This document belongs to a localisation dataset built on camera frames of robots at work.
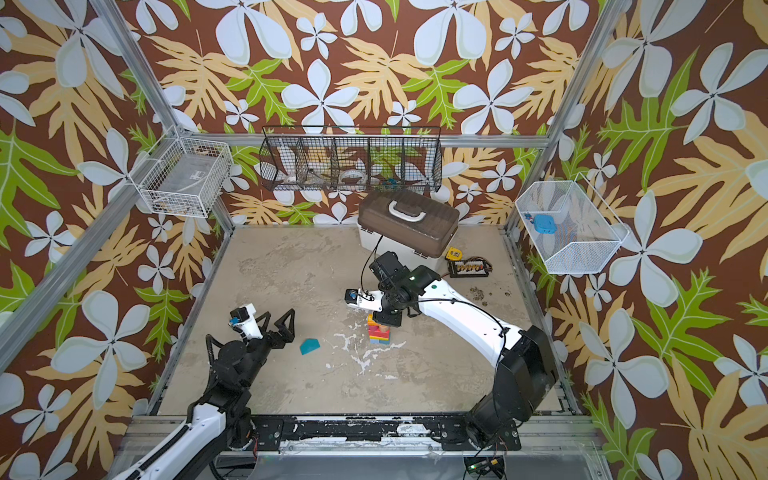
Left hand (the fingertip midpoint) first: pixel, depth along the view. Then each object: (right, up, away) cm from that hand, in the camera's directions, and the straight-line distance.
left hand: (280, 309), depth 81 cm
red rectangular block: (+28, -7, +2) cm, 29 cm away
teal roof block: (+6, -12, +6) cm, 15 cm away
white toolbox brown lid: (+39, +24, +13) cm, 47 cm away
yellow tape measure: (+55, +15, +29) cm, 64 cm away
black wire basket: (+31, +47, +15) cm, 58 cm away
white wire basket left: (-28, +37, +4) cm, 46 cm away
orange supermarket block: (+25, -3, -2) cm, 26 cm away
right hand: (+27, 0, 0) cm, 27 cm away
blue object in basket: (+76, +24, +5) cm, 80 cm away
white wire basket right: (+83, +23, +3) cm, 86 cm away
